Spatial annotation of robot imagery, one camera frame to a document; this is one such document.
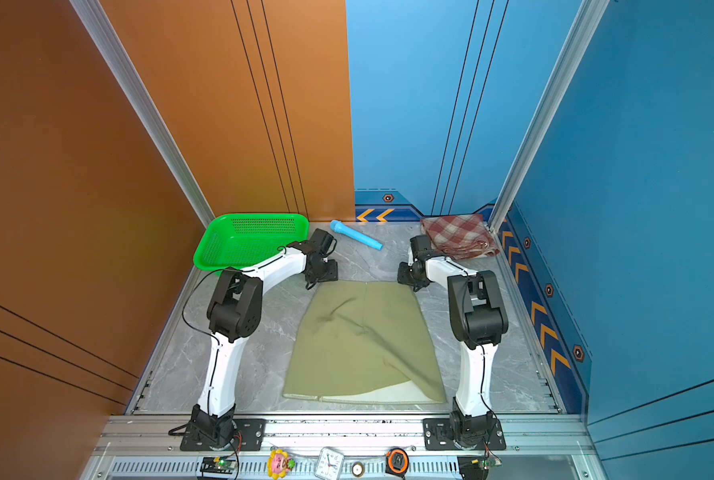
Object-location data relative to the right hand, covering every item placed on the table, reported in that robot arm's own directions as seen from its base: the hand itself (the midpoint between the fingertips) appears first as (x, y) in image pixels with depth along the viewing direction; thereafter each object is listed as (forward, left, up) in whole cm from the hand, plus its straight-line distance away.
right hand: (401, 277), depth 103 cm
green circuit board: (-53, +48, -2) cm, 71 cm away
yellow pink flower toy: (-53, +31, +4) cm, 62 cm away
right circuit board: (-54, -14, -2) cm, 55 cm away
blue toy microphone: (+22, +23, +3) cm, 32 cm away
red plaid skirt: (+14, -22, +6) cm, 27 cm away
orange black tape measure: (-53, +5, +2) cm, 53 cm away
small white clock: (-53, +20, +1) cm, 57 cm away
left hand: (+1, +24, +1) cm, 24 cm away
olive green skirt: (-24, +13, +2) cm, 28 cm away
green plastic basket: (+19, +62, +1) cm, 65 cm away
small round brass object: (-54, +14, +3) cm, 56 cm away
